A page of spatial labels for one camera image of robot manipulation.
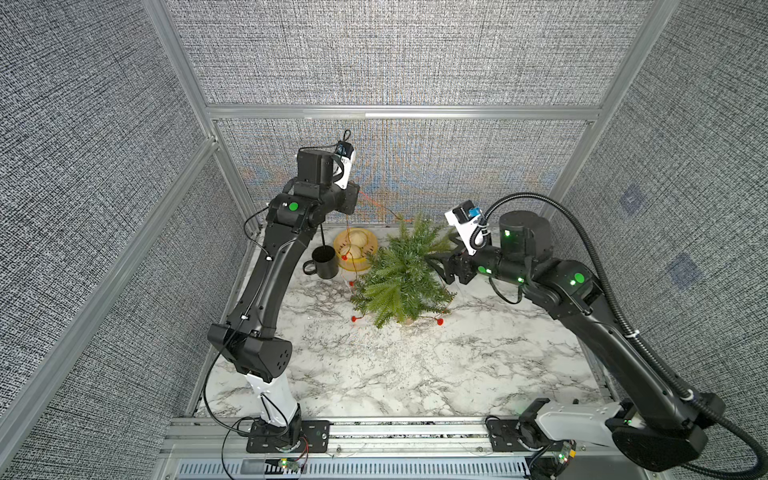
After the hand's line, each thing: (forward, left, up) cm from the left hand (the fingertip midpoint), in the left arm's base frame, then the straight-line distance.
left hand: (354, 181), depth 72 cm
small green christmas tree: (-20, -10, -15) cm, 27 cm away
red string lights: (-20, -10, -14) cm, 27 cm away
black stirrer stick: (+8, +13, -30) cm, 33 cm away
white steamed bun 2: (+7, +3, -35) cm, 35 cm away
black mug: (+2, +12, -36) cm, 38 cm away
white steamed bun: (+14, +1, -36) cm, 39 cm away
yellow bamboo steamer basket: (+15, +7, -37) cm, 41 cm away
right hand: (-19, -19, -1) cm, 27 cm away
